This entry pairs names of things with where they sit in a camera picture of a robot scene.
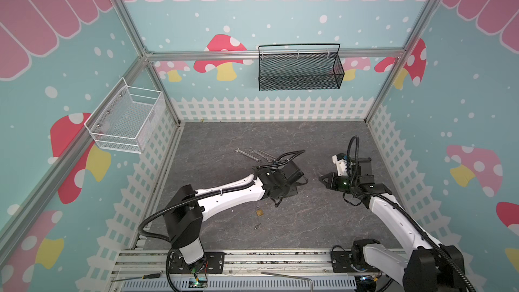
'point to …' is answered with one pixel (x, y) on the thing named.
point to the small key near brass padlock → (256, 226)
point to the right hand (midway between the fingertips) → (320, 177)
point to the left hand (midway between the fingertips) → (290, 193)
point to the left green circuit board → (199, 282)
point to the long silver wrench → (259, 161)
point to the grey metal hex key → (290, 276)
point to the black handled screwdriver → (153, 276)
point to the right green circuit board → (367, 279)
